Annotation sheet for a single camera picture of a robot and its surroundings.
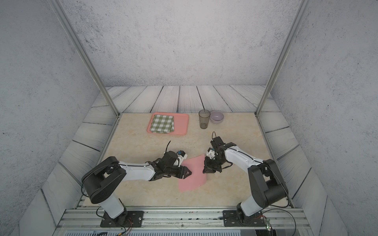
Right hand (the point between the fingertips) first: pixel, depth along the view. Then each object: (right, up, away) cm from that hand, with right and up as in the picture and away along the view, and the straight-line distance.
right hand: (204, 171), depth 83 cm
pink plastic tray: (-16, +27, +32) cm, 45 cm away
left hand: (-7, -3, +2) cm, 8 cm away
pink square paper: (-4, -5, +3) cm, 7 cm away
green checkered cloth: (-30, +26, +30) cm, 50 cm away
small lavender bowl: (+12, +32, +31) cm, 46 cm away
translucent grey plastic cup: (+1, +31, +18) cm, 36 cm away
